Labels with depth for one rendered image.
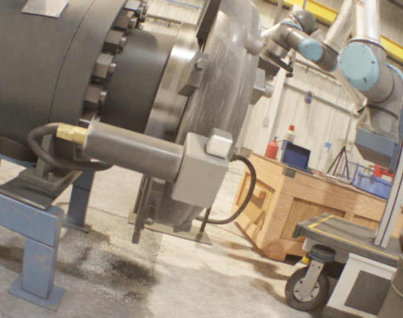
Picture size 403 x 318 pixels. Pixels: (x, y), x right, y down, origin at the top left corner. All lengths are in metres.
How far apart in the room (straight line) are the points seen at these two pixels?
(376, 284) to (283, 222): 0.90
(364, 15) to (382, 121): 0.37
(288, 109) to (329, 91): 1.68
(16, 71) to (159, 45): 0.42
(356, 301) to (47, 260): 0.97
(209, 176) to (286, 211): 1.25
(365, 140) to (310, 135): 11.20
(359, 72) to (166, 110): 0.59
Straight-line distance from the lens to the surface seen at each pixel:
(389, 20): 14.78
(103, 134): 0.80
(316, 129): 12.51
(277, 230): 2.03
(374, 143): 1.30
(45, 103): 1.01
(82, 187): 1.60
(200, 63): 0.77
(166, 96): 1.01
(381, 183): 2.46
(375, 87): 1.23
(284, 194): 2.00
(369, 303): 1.33
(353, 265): 1.30
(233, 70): 0.88
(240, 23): 0.95
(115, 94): 1.08
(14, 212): 0.92
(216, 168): 0.79
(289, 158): 2.18
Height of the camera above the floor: 0.52
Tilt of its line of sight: 5 degrees down
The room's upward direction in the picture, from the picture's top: 17 degrees clockwise
